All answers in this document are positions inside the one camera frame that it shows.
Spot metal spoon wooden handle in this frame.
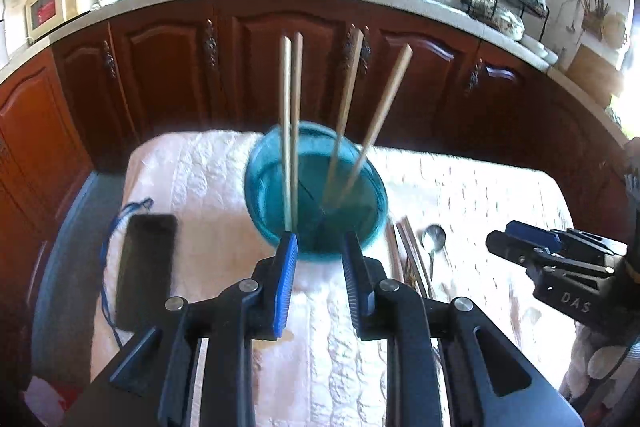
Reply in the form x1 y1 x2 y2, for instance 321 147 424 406
420 225 447 298

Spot metal fork wooden handle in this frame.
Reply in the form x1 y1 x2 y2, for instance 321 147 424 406
397 216 434 298

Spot floral ceramic utensil cup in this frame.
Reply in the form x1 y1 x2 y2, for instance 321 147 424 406
244 121 388 261

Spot wooden chopstick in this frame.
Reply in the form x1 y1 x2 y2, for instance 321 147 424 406
322 28 363 205
280 36 293 232
385 219 404 282
335 43 413 209
291 32 304 231

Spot stone kitchen countertop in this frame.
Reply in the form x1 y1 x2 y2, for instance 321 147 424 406
1 0 629 146

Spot dark wooden kitchen cabinets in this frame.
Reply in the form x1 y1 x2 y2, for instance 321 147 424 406
1 0 631 319

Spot white gloved right hand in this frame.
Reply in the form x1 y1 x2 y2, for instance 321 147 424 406
560 324 639 409

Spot pink quilted table cloth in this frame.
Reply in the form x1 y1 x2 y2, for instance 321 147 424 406
122 131 576 426

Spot wooden cutting board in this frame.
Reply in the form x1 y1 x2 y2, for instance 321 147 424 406
565 44 623 108

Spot black phone with lanyard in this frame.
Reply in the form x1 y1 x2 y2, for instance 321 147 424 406
115 213 178 333

